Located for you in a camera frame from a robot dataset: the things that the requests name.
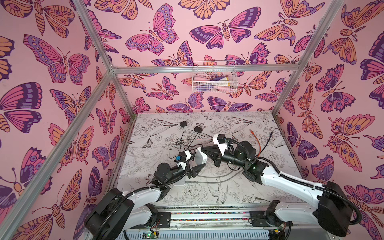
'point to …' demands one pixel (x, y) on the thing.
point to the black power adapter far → (183, 124)
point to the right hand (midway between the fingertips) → (203, 147)
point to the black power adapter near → (198, 129)
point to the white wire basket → (214, 76)
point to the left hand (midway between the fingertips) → (201, 158)
